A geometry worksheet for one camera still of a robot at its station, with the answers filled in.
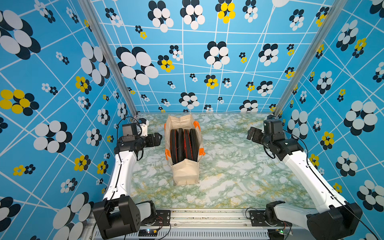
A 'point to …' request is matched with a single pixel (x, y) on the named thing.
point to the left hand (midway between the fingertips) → (155, 135)
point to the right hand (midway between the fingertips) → (258, 132)
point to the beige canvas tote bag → (185, 171)
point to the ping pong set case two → (187, 144)
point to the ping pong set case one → (194, 149)
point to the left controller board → (148, 232)
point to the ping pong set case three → (181, 150)
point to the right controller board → (276, 234)
